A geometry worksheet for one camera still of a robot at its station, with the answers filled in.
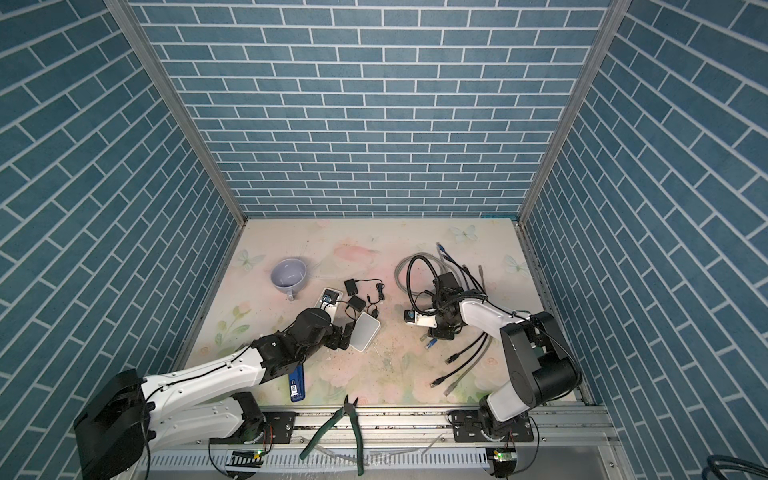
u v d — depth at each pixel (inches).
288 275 39.3
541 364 17.6
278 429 29.0
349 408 30.2
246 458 28.4
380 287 39.0
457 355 34.0
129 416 15.7
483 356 34.0
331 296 28.5
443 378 32.3
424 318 31.7
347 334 29.6
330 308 28.1
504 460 29.0
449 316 27.0
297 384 30.4
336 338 29.3
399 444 28.5
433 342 34.9
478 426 29.0
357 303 37.3
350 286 39.1
